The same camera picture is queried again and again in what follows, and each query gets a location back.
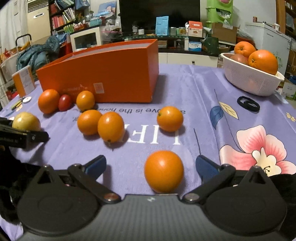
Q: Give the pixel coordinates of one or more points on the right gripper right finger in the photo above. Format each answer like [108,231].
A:
[213,176]

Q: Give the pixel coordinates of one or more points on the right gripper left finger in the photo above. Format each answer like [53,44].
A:
[86,176]

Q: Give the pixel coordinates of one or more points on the yellow green pear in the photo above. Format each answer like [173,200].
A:
[26,122]

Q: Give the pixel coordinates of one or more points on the small orange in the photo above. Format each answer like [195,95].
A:
[85,100]
[170,119]
[111,127]
[164,171]
[88,121]

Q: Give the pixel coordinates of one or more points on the large orange back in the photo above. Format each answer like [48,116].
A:
[48,101]

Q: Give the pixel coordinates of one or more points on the green yellow key tool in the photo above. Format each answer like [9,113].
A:
[18,103]

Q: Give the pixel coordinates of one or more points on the white round tag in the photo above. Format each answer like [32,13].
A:
[26,99]

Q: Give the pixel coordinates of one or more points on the dark red cherry tomato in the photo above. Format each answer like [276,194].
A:
[65,102]

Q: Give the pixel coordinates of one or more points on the purple floral tablecloth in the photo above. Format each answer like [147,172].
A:
[212,120]

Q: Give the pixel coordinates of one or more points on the small orange by box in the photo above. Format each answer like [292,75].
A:
[85,100]

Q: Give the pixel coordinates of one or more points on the teal jacket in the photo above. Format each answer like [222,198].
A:
[36,55]

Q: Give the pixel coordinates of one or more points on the white plastic fruit basket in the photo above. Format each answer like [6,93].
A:
[249,79]

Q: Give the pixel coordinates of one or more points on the orange cardboard box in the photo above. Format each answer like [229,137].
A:
[123,72]

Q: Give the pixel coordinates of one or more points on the brown fruit in basket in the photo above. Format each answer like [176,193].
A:
[240,58]

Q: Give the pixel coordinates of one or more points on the white microwave oven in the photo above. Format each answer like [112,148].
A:
[85,38]

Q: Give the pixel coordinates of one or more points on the orange in basket front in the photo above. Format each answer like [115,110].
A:
[263,60]

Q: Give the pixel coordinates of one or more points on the orange in basket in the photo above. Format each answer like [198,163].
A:
[263,60]
[244,48]

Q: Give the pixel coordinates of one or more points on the orange in basket rear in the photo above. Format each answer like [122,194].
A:
[244,48]

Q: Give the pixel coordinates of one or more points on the bookshelf with books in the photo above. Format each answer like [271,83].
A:
[65,15]

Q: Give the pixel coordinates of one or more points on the orange white carton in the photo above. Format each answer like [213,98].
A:
[194,29]

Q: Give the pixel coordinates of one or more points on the white chest freezer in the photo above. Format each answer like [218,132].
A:
[268,38]

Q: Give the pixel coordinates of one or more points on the blue paper box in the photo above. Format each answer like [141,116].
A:
[162,25]

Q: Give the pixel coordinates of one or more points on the black television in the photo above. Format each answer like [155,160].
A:
[143,14]

